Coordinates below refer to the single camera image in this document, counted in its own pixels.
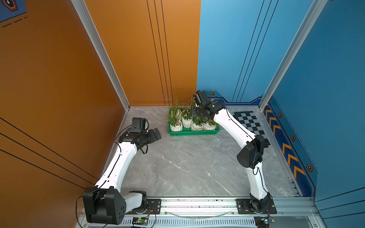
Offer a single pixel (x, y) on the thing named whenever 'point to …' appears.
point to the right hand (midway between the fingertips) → (195, 110)
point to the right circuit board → (263, 222)
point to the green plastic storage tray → (187, 131)
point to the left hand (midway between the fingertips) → (154, 134)
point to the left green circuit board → (140, 221)
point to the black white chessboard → (249, 120)
